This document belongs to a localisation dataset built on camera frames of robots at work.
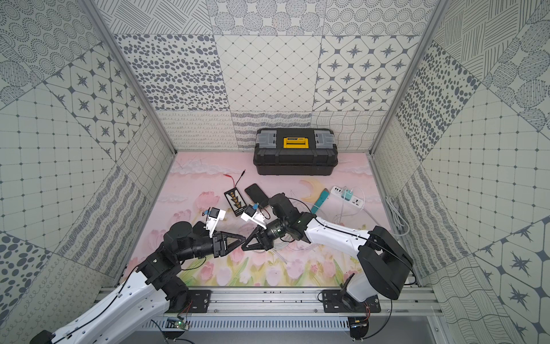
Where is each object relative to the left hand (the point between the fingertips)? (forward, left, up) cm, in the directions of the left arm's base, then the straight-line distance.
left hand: (241, 231), depth 68 cm
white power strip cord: (+18, -66, -23) cm, 72 cm away
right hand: (-3, -1, -6) cm, 7 cm away
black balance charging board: (+24, +10, -20) cm, 33 cm away
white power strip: (+30, -38, -20) cm, 53 cm away
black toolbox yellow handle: (+43, -18, -6) cm, 47 cm away
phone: (+28, 0, -21) cm, 35 cm away
